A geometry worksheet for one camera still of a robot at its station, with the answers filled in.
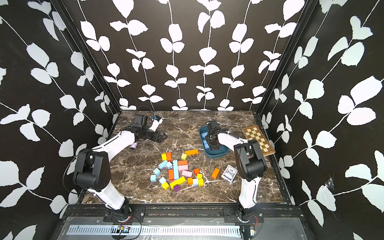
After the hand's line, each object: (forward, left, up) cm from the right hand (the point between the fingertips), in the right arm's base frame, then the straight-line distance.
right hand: (206, 138), depth 99 cm
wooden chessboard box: (+7, -35, -2) cm, 36 cm away
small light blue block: (-27, +25, -3) cm, 37 cm away
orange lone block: (-22, -5, -4) cm, 23 cm away
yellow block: (-13, +27, -2) cm, 30 cm away
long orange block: (-9, +10, -3) cm, 14 cm away
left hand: (-1, +28, +8) cm, 29 cm away
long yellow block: (-28, +16, -4) cm, 32 cm away
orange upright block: (-24, +21, -3) cm, 32 cm away
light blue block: (-23, +29, -2) cm, 37 cm away
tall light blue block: (-21, +19, -3) cm, 28 cm away
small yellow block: (-30, +24, -3) cm, 39 cm away
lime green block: (-13, +14, -2) cm, 19 cm away
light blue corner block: (-26, +31, -2) cm, 41 cm away
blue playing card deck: (-22, -14, -4) cm, 26 cm away
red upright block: (-12, +24, -3) cm, 27 cm away
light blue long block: (-17, +26, -3) cm, 31 cm away
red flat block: (-16, +15, -4) cm, 22 cm away
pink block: (-23, +12, -4) cm, 26 cm away
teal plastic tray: (-8, -10, -3) cm, 14 cm away
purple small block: (-31, +17, -3) cm, 36 cm away
